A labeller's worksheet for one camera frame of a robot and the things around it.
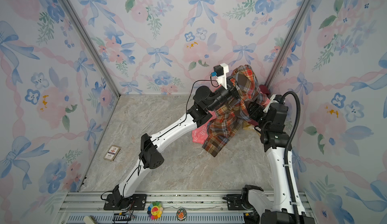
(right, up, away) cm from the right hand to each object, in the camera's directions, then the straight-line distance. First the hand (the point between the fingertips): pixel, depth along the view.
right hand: (256, 105), depth 73 cm
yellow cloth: (+6, -13, +25) cm, 29 cm away
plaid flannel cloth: (-14, -7, +2) cm, 16 cm away
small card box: (-79, -27, +16) cm, 85 cm away
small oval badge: (-36, -51, -2) cm, 63 cm away
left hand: (-9, +12, -16) cm, 22 cm away
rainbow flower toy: (-48, -49, -2) cm, 69 cm away
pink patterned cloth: (-27, -18, +22) cm, 39 cm away
